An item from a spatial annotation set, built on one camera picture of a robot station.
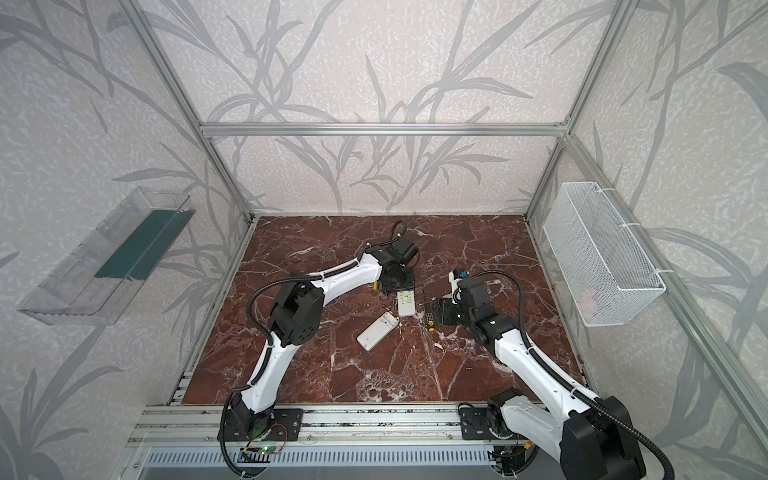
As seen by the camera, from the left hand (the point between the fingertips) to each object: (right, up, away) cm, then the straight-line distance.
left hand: (415, 278), depth 96 cm
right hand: (+7, -3, -11) cm, 14 cm away
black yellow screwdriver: (+4, -11, -5) cm, 13 cm away
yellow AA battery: (-13, -3, +3) cm, 14 cm away
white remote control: (-3, -7, -3) cm, 8 cm away
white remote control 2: (-12, -15, -7) cm, 20 cm away
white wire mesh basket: (+39, +5, -35) cm, 52 cm away
